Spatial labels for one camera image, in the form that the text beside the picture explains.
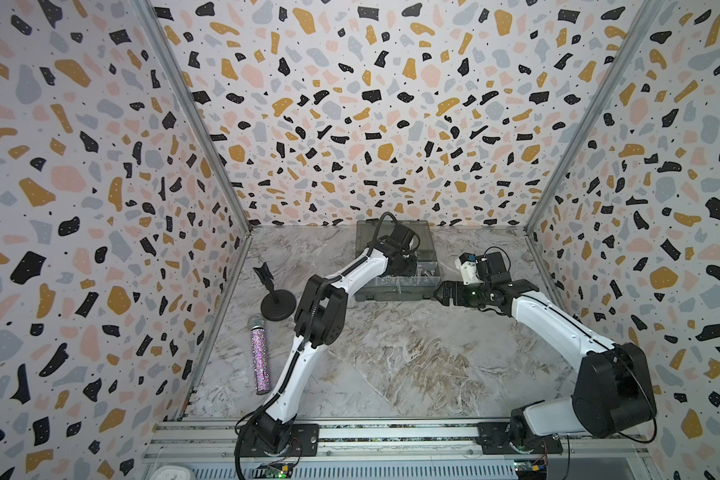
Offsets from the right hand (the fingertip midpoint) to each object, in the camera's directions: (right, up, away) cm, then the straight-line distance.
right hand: (448, 293), depth 87 cm
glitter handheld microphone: (-54, -18, -3) cm, 57 cm away
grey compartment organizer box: (-5, +1, +17) cm, 18 cm away
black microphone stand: (-53, -5, +10) cm, 54 cm away
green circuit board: (-45, -41, -16) cm, 63 cm away
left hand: (-8, +7, +12) cm, 16 cm away
